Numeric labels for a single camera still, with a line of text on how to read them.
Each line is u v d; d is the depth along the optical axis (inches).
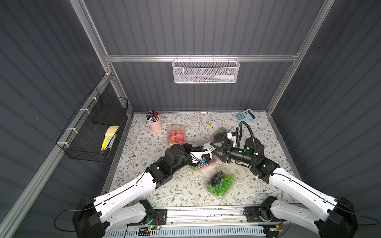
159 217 28.5
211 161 35.0
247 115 45.5
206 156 22.7
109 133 29.2
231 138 27.2
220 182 31.4
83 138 27.4
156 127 41.4
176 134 39.8
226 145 24.8
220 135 38.9
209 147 26.8
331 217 15.3
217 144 25.9
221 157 26.7
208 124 44.1
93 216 15.5
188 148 24.8
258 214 28.2
